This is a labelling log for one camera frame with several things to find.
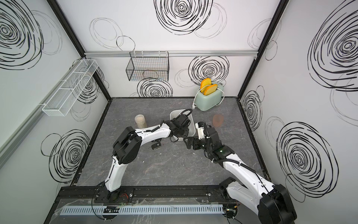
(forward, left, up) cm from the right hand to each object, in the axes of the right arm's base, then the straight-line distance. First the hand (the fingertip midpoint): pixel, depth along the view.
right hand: (190, 139), depth 80 cm
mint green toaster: (+33, -10, -4) cm, 35 cm away
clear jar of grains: (+14, +33, -3) cm, 36 cm away
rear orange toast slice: (+43, -12, +7) cm, 45 cm away
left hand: (+11, +3, -11) cm, 16 cm away
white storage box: (+27, +11, -11) cm, 31 cm away
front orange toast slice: (+37, -14, +5) cm, 40 cm away
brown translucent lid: (+21, -21, -11) cm, 32 cm away
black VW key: (+1, +22, -12) cm, 25 cm away
